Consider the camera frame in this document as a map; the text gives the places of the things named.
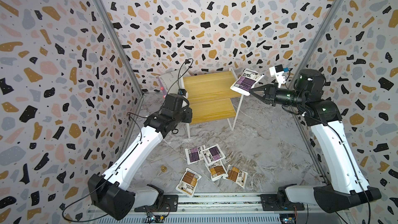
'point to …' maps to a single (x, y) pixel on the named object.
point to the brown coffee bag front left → (188, 182)
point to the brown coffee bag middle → (217, 172)
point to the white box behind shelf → (171, 80)
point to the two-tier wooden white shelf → (211, 98)
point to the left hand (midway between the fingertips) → (191, 110)
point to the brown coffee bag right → (237, 175)
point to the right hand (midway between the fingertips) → (249, 93)
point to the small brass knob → (164, 168)
